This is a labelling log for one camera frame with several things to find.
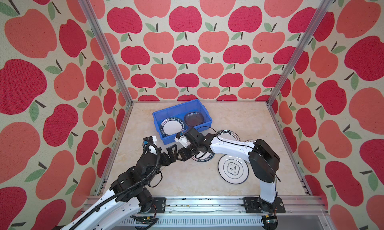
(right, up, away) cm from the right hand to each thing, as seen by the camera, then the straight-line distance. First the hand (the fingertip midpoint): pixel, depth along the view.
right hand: (181, 155), depth 83 cm
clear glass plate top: (+7, +20, +27) cm, 34 cm away
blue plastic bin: (-3, +26, +26) cm, 37 cm away
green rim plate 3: (+12, +3, -13) cm, 18 cm away
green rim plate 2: (+31, +9, +18) cm, 37 cm away
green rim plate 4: (+45, +5, +14) cm, 48 cm away
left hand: (-3, +7, -14) cm, 15 cm away
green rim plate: (-8, +15, +22) cm, 27 cm away
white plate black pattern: (+30, -10, +3) cm, 32 cm away
